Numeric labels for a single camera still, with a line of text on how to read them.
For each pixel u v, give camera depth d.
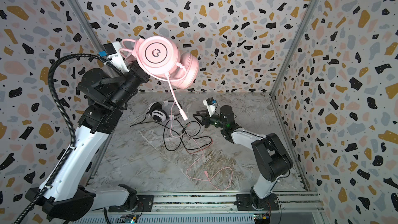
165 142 0.95
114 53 0.44
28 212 0.34
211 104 0.75
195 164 0.87
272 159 0.47
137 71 0.45
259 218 0.72
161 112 0.99
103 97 0.41
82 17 0.80
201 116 0.77
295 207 0.75
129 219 0.70
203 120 0.76
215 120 0.76
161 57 0.35
